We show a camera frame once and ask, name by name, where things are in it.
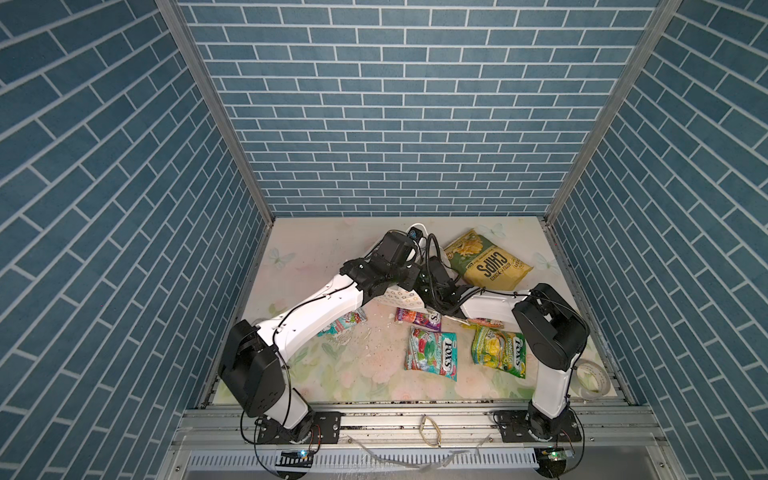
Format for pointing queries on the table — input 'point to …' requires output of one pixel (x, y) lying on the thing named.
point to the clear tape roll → (589, 379)
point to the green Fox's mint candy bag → (354, 318)
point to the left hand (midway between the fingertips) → (415, 267)
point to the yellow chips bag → (484, 264)
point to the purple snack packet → (427, 320)
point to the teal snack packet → (433, 352)
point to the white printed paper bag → (411, 298)
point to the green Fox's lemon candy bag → (500, 349)
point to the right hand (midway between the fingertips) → (402, 284)
